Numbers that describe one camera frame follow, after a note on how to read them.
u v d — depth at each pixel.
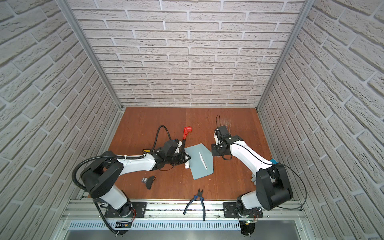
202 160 0.90
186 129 1.04
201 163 0.90
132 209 0.73
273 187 0.42
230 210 0.74
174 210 0.76
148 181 0.82
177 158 0.78
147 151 0.95
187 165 0.84
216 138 0.73
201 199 0.76
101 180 0.45
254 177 0.83
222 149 0.63
